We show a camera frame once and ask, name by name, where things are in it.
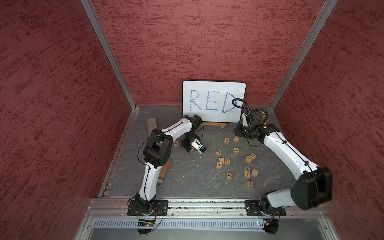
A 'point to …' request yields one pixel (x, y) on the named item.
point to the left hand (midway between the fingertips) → (190, 145)
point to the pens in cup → (264, 116)
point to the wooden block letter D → (227, 161)
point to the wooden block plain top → (236, 139)
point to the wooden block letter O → (226, 140)
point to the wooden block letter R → (176, 144)
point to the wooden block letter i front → (249, 183)
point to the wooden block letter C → (221, 160)
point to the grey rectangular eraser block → (152, 124)
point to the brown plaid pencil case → (164, 172)
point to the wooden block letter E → (192, 149)
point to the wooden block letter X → (248, 159)
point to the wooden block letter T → (247, 174)
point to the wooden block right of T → (254, 173)
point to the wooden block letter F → (219, 165)
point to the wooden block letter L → (218, 153)
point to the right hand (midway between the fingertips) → (236, 133)
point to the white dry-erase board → (213, 100)
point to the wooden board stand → (214, 124)
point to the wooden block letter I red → (229, 176)
